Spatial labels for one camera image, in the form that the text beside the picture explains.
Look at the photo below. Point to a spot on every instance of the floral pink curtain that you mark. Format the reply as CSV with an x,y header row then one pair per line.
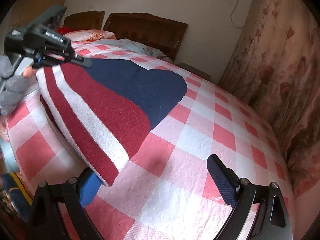
x,y
275,70

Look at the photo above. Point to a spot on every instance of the pink white checkered bedspread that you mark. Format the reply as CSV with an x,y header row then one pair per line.
x,y
165,190

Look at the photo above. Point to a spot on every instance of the dark wooden nightstand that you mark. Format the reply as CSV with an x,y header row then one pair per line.
x,y
194,70

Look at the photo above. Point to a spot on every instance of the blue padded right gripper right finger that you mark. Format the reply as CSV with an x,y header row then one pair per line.
x,y
271,220

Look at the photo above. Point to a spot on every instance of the large dark wooden headboard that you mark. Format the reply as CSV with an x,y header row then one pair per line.
x,y
157,32

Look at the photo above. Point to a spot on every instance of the red white navy striped sweater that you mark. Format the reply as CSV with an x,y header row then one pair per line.
x,y
106,111

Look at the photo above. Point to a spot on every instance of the orange navy patterned blanket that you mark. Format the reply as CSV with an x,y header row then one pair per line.
x,y
16,202

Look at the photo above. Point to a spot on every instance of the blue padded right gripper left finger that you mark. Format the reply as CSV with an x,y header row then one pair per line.
x,y
45,219

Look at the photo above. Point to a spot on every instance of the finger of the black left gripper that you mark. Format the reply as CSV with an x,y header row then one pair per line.
x,y
80,60

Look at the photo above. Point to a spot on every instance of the small dark wooden headboard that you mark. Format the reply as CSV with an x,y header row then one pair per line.
x,y
85,20

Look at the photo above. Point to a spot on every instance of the pink floral pillow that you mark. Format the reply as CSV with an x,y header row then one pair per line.
x,y
89,35

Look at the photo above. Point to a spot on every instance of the red dotted blanket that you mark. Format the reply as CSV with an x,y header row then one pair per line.
x,y
63,30

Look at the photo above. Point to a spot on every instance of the light blue floral pillow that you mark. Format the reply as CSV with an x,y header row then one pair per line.
x,y
133,46

